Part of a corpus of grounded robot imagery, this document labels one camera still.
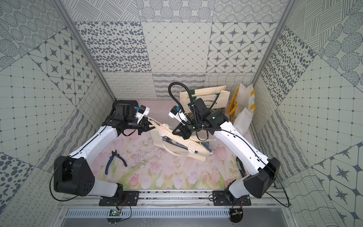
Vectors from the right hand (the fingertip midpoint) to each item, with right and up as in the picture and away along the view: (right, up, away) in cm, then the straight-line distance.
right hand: (175, 134), depth 68 cm
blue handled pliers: (-42, -18, +18) cm, 50 cm away
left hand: (-8, +3, +5) cm, 10 cm away
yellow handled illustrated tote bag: (+40, +13, +18) cm, 46 cm away
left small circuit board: (-32, -41, +3) cm, 52 cm away
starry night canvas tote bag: (+11, -7, -3) cm, 13 cm away
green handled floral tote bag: (+26, +20, +25) cm, 41 cm away
